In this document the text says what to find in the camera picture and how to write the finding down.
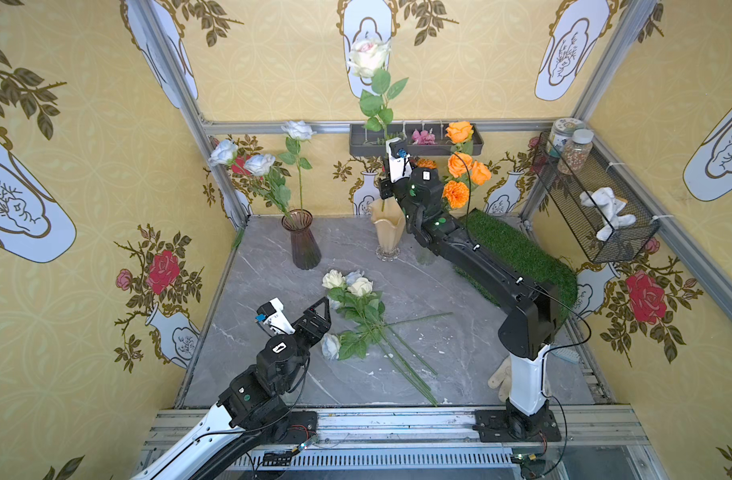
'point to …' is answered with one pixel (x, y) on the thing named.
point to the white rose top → (354, 276)
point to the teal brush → (568, 353)
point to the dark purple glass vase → (306, 252)
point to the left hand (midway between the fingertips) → (311, 305)
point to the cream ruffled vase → (389, 220)
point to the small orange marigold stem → (456, 194)
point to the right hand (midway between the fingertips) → (400, 151)
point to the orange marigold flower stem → (426, 163)
